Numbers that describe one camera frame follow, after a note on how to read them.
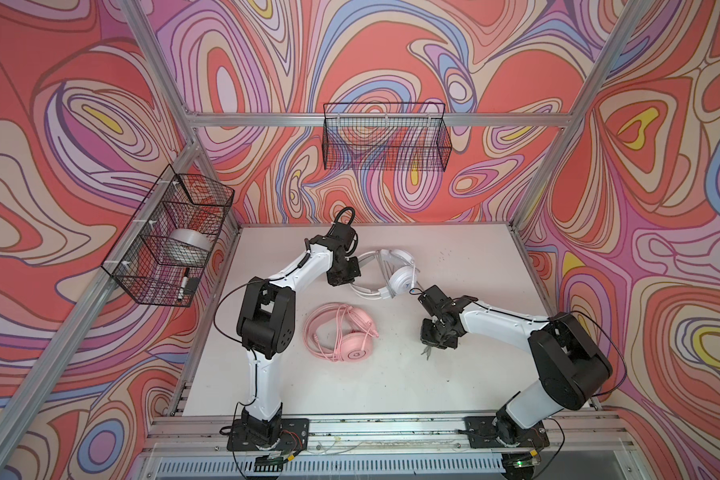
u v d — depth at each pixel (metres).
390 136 0.96
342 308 0.89
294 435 0.73
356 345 0.78
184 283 0.72
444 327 0.67
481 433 0.72
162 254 0.75
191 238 0.73
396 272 0.85
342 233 0.78
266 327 0.52
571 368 0.45
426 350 0.86
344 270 0.82
